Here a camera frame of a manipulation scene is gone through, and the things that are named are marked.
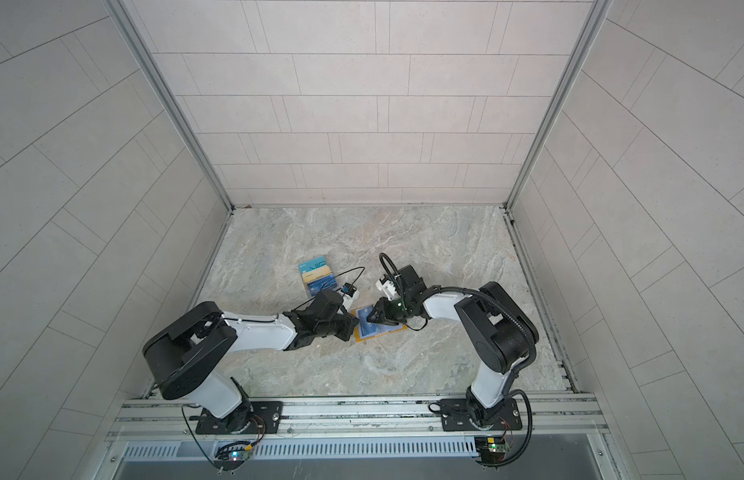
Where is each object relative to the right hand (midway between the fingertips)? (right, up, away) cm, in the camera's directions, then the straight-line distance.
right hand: (370, 322), depth 86 cm
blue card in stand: (-14, +10, +5) cm, 18 cm away
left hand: (-1, 0, +2) cm, 2 cm away
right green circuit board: (+29, -23, -17) cm, 41 cm away
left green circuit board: (-29, -23, -21) cm, 42 cm away
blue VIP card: (0, -2, -2) cm, 2 cm away
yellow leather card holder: (+8, -1, -2) cm, 8 cm away
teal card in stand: (-19, +16, +8) cm, 26 cm away
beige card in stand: (-17, +13, +6) cm, 23 cm away
